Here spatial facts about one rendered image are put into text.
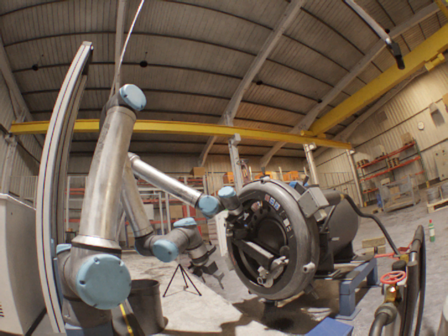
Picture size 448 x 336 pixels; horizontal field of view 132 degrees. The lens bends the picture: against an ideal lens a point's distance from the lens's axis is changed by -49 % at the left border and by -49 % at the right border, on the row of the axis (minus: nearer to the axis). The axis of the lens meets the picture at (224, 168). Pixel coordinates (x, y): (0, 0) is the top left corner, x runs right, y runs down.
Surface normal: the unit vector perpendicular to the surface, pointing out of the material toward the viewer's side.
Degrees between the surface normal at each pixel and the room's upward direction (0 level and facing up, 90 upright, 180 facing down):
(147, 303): 93
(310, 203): 90
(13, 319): 90
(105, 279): 95
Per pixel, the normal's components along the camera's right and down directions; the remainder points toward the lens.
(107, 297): 0.85, -0.18
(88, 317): 0.62, -0.61
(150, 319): 0.63, -0.26
